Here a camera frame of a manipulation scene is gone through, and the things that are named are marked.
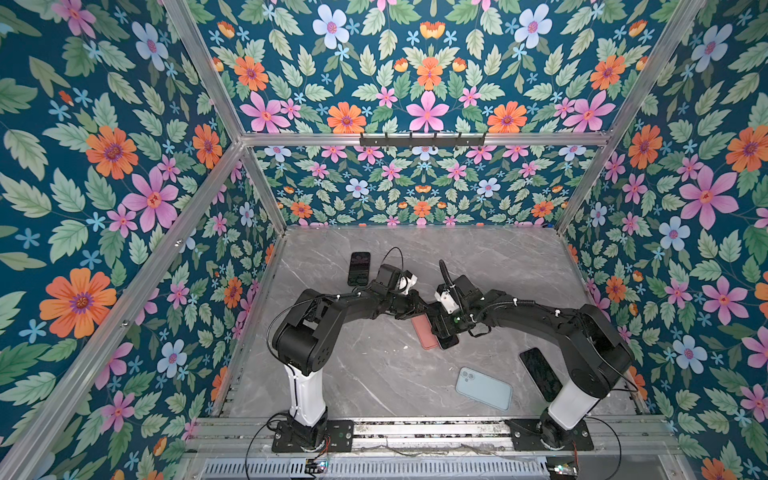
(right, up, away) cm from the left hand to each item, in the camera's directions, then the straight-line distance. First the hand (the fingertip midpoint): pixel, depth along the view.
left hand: (434, 304), depth 88 cm
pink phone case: (-3, -9, +2) cm, 10 cm away
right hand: (+2, -7, +2) cm, 7 cm away
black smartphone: (+3, -11, -3) cm, 12 cm away
